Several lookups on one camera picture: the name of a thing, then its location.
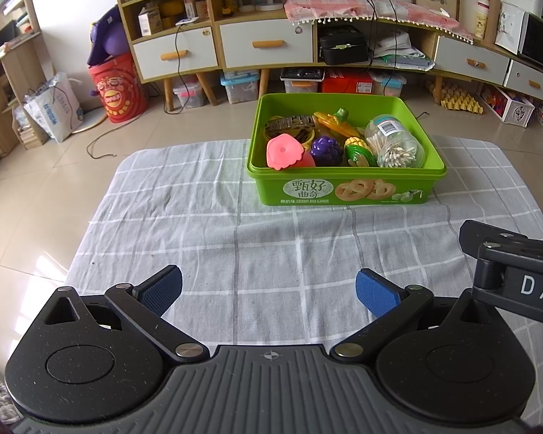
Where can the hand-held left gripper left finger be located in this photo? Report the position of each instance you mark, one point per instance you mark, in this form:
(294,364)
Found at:
(158,291)

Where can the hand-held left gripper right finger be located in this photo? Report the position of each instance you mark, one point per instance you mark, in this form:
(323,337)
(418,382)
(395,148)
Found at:
(378,294)

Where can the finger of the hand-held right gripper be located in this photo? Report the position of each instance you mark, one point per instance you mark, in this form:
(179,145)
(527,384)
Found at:
(525,271)

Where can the toy corn cob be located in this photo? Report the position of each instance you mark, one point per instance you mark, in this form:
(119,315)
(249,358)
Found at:
(357,153)

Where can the clear cotton swab jar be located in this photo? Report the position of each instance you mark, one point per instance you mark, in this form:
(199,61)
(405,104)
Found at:
(396,144)

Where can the purple toy grapes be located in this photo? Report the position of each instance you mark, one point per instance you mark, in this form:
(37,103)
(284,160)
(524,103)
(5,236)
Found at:
(326,151)

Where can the green plastic box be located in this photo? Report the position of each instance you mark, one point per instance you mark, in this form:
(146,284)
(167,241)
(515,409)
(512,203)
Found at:
(267,185)

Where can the pink toy fruit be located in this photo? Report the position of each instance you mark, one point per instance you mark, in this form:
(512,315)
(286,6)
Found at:
(285,151)

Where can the leopard print hair clip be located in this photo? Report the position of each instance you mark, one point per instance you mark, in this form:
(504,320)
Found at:
(289,124)

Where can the grey checkered cloth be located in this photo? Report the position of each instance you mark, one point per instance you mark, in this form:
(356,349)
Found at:
(253,244)

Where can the white printed toy box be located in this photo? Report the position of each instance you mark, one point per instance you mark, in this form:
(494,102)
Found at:
(509,106)

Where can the yellow egg tray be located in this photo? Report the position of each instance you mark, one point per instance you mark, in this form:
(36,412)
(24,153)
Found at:
(461,101)

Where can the microwave oven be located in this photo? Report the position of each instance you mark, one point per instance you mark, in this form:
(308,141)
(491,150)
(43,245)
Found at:
(540,43)

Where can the red printed bucket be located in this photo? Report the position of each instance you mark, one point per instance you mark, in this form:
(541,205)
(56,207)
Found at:
(117,95)

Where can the white shopping bag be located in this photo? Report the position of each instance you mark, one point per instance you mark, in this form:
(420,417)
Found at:
(54,110)

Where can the red cardboard box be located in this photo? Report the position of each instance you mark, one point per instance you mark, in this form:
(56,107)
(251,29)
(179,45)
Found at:
(346,82)

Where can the clear storage box blue lid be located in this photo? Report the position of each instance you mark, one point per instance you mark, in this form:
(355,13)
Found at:
(240,88)

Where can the clear box with black keyboard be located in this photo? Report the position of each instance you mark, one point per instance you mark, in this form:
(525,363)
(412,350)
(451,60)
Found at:
(301,79)

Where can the stack of papers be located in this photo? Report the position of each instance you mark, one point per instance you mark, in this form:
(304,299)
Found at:
(400,49)

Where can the black case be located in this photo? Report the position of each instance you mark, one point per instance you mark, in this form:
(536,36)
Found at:
(344,45)

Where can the wooden side shelf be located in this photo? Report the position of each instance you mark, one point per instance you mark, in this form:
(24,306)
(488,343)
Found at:
(9,77)

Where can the purple plush toy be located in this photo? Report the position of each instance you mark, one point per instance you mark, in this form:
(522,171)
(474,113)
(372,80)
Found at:
(108,31)

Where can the pink fringed cloth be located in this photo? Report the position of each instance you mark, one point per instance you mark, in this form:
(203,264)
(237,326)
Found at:
(335,9)

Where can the long wooden cabinet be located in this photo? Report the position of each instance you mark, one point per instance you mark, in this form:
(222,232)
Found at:
(212,4)

